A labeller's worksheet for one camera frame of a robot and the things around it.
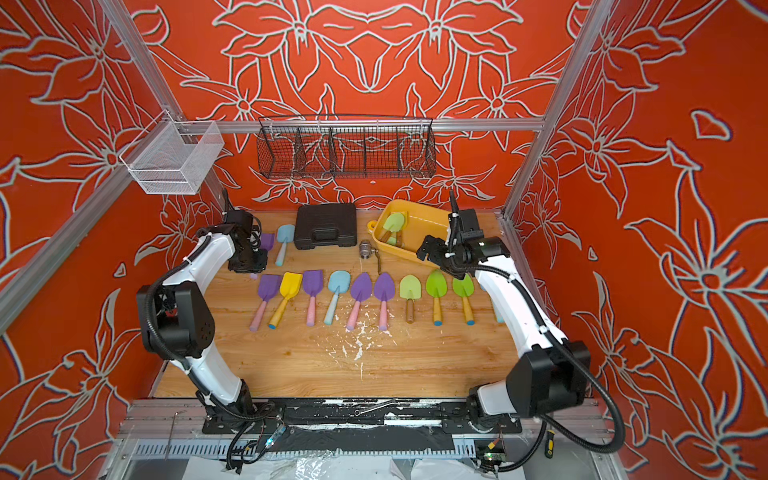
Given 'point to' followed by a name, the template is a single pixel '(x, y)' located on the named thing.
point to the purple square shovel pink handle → (312, 283)
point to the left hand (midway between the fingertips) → (257, 264)
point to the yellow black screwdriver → (549, 443)
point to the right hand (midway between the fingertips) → (430, 253)
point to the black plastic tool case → (322, 224)
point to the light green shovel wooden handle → (410, 288)
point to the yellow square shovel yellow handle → (290, 287)
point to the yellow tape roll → (371, 226)
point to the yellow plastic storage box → (423, 222)
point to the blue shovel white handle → (339, 282)
